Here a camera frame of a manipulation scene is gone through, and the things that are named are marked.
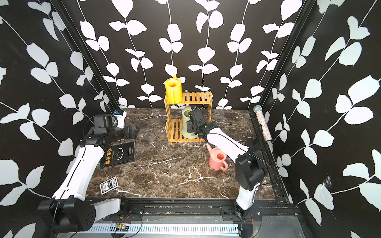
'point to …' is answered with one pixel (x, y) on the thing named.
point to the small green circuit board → (120, 227)
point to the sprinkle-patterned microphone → (266, 133)
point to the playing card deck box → (109, 185)
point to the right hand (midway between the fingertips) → (189, 120)
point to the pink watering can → (217, 159)
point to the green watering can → (186, 118)
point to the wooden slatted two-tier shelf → (173, 126)
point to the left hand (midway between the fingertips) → (130, 125)
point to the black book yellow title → (118, 154)
